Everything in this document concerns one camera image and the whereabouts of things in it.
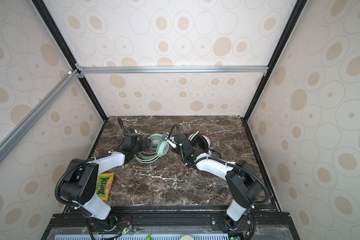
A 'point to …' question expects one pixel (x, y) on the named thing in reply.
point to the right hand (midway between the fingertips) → (178, 136)
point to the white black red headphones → (203, 141)
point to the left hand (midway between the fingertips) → (149, 138)
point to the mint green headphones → (158, 148)
